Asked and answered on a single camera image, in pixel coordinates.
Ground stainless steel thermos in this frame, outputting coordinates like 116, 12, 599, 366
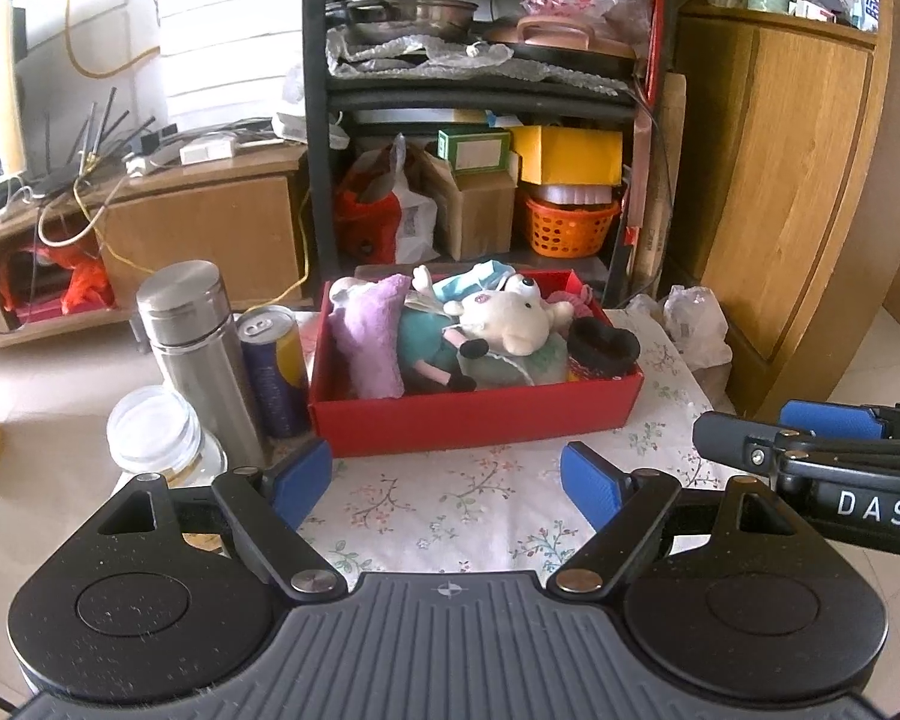
135, 260, 267, 470

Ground glass jar brown label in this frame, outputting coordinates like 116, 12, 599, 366
106, 385, 230, 496

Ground white plush toy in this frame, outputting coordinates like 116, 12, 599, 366
412, 264, 575, 357

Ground yellow box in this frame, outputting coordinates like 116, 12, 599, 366
510, 125, 625, 187

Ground white power adapter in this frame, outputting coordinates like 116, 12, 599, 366
180, 133, 239, 166

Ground red cardboard box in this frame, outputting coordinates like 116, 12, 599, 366
307, 268, 646, 458

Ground yellow cable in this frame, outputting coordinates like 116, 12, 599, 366
64, 0, 162, 80

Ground white plastic bag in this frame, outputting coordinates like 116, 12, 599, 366
386, 133, 440, 263

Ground bubble wrap sheet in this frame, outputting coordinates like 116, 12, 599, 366
326, 26, 635, 95

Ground wooden cabinet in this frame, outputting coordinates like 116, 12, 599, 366
667, 0, 900, 421

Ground blue yellow drink can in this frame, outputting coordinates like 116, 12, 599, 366
238, 305, 312, 440

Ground orange red plastic bag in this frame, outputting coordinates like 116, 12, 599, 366
7, 244, 117, 316

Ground brown cardboard box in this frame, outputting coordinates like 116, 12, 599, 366
420, 150, 518, 262

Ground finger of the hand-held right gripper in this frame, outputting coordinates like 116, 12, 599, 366
694, 411, 818, 475
780, 400, 900, 440

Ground flat cardboard sheets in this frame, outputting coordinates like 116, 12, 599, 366
630, 73, 687, 286

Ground pink knit item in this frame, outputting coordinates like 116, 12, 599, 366
544, 283, 597, 331

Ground green box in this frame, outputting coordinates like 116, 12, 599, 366
437, 127, 512, 175

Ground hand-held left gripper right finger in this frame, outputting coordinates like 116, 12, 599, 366
549, 442, 807, 592

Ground wooden tv stand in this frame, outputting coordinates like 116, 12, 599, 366
0, 142, 312, 353

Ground mint green towel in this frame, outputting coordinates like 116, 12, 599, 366
457, 341, 571, 389

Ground clear plastic bag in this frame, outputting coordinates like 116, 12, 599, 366
626, 285, 732, 372

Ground black shelf rack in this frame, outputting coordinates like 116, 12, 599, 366
302, 0, 680, 308

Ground pan with brown lid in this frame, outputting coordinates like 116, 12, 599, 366
484, 15, 638, 68

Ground purple plush pillow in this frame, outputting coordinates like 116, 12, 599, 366
326, 274, 413, 400

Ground black router with antennas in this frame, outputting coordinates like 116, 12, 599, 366
26, 88, 158, 200

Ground teal plush toy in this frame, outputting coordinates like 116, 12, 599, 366
397, 307, 496, 395

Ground red paper strip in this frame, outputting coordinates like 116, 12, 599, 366
634, 0, 668, 106

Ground steel pot with lid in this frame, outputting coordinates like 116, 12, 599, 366
326, 0, 481, 42

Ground blue face mask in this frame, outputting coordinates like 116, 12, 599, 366
431, 259, 515, 301

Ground clear plastic container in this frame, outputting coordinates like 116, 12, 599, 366
536, 181, 620, 207

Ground orange plastic basket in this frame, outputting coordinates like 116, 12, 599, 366
525, 195, 622, 256

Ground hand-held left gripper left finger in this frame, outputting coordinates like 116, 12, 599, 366
94, 439, 348, 601

